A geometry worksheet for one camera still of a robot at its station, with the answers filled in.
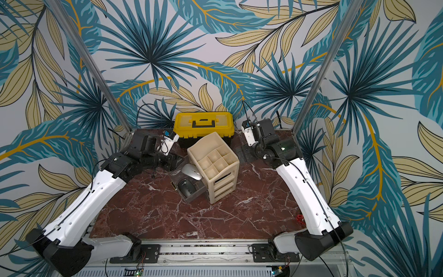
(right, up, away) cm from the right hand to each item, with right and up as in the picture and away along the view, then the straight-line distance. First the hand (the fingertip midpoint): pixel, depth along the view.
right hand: (249, 147), depth 71 cm
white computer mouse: (-25, -11, +8) cm, 28 cm away
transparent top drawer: (-36, -15, +18) cm, 43 cm away
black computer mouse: (-26, -17, +2) cm, 32 cm away
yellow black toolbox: (-29, +11, +26) cm, 41 cm away
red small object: (+25, -33, +9) cm, 42 cm away
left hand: (-30, -5, 0) cm, 30 cm away
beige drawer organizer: (-13, -7, +2) cm, 15 cm away
